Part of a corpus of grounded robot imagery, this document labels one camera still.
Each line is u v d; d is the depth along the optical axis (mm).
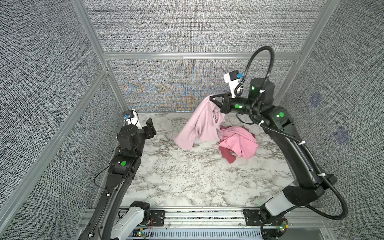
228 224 730
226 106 516
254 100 452
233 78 511
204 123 686
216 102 586
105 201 408
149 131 603
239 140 926
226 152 949
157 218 733
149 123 600
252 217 732
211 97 593
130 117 554
